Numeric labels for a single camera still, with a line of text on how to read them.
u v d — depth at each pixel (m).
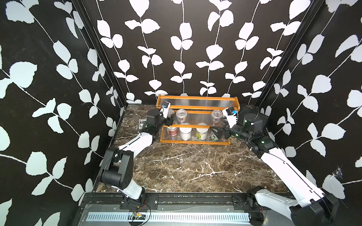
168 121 0.80
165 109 0.77
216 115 0.86
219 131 0.63
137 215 0.70
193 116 1.43
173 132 0.95
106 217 0.70
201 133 0.92
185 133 0.91
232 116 0.61
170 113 0.86
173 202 0.75
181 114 0.87
